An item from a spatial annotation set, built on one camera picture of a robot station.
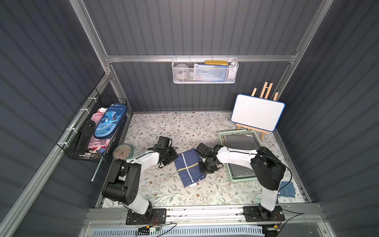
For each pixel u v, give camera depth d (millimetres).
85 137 638
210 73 879
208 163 753
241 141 943
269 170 498
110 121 671
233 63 870
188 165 912
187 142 1025
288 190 805
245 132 994
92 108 753
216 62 881
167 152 809
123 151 942
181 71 829
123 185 454
